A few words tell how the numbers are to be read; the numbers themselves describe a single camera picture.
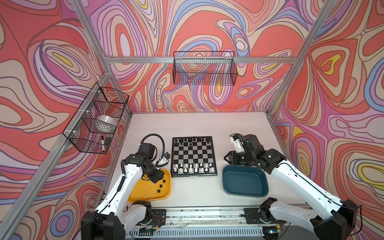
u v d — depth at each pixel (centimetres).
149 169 65
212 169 87
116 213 40
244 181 83
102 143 72
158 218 72
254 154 56
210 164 89
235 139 69
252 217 73
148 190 82
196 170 86
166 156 73
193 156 93
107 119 74
